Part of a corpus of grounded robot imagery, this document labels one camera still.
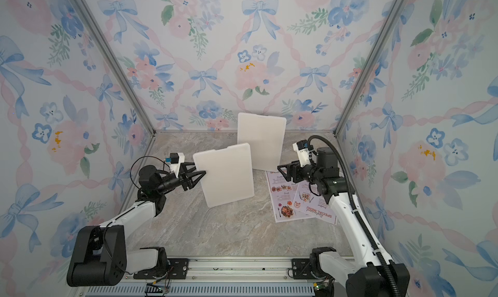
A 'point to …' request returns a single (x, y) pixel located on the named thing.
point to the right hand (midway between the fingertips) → (288, 164)
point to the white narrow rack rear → (266, 136)
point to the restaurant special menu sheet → (312, 205)
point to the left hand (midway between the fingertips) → (203, 168)
